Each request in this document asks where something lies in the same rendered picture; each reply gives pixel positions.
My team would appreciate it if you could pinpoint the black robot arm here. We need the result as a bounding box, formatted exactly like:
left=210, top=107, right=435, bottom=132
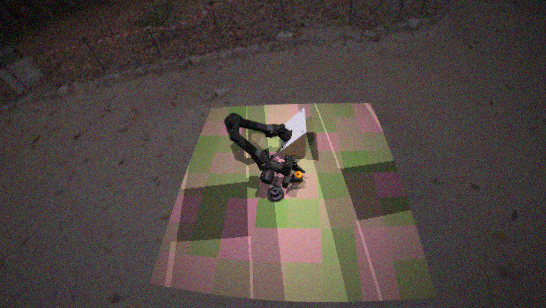
left=224, top=113, right=293, bottom=185

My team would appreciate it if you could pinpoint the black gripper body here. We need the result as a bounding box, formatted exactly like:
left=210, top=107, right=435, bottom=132
left=275, top=155, right=296, bottom=189

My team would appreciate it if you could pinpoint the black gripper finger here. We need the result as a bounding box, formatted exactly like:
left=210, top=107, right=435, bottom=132
left=292, top=161, right=305, bottom=173
left=289, top=175, right=304, bottom=184

